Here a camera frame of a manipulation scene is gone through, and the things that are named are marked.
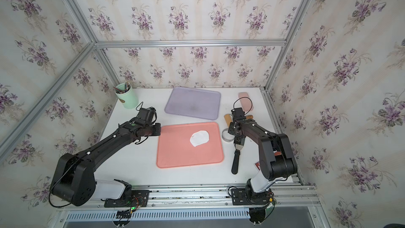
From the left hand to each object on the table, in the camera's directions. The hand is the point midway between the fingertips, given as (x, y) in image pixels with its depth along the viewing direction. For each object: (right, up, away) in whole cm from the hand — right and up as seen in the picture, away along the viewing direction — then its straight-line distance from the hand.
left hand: (160, 129), depth 88 cm
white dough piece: (+22, -6, +6) cm, 23 cm away
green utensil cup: (-26, +22, +11) cm, 36 cm away
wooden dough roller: (+41, +5, +13) cm, 43 cm away
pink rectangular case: (+55, +16, +25) cm, 63 cm away
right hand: (+45, -2, +7) cm, 45 cm away
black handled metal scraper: (+45, -10, +6) cm, 47 cm away
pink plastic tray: (+7, -12, +5) cm, 15 cm away
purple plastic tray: (+18, +15, +23) cm, 33 cm away
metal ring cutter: (+38, -8, +5) cm, 39 cm away
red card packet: (+53, -18, -6) cm, 56 cm away
